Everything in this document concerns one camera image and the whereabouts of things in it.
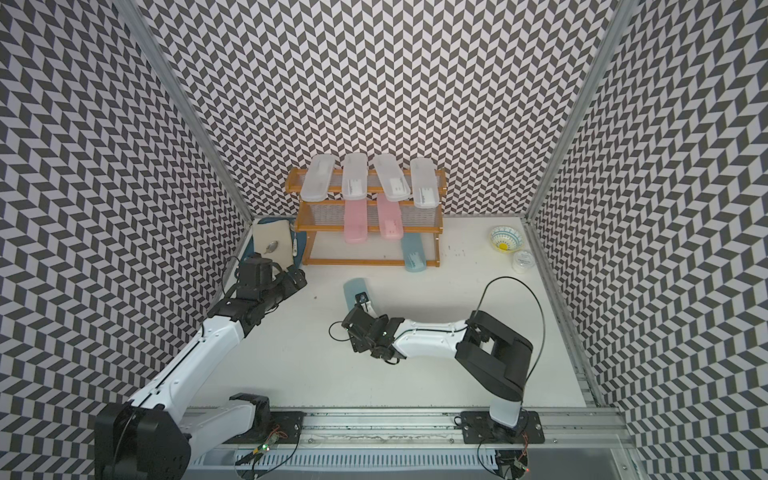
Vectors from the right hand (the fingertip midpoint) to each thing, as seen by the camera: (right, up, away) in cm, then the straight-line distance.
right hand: (367, 332), depth 87 cm
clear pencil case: (-16, +47, +4) cm, 50 cm away
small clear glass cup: (+51, +20, +12) cm, 56 cm away
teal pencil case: (-6, +12, +9) cm, 17 cm away
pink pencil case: (-5, +34, +9) cm, 35 cm away
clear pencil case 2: (-4, +47, +3) cm, 47 cm away
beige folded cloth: (-42, +30, +28) cm, 59 cm away
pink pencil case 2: (+7, +34, +7) cm, 35 cm away
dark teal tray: (-27, +20, +18) cm, 38 cm away
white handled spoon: (-29, +26, +22) cm, 45 cm away
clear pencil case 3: (+7, +46, +2) cm, 47 cm away
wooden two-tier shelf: (+2, +30, +7) cm, 31 cm away
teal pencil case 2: (+15, +23, +17) cm, 32 cm away
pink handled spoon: (-37, +25, +21) cm, 50 cm away
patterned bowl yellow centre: (+49, +28, +21) cm, 60 cm away
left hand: (-21, +15, -3) cm, 26 cm away
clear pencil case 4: (+17, +42, -2) cm, 45 cm away
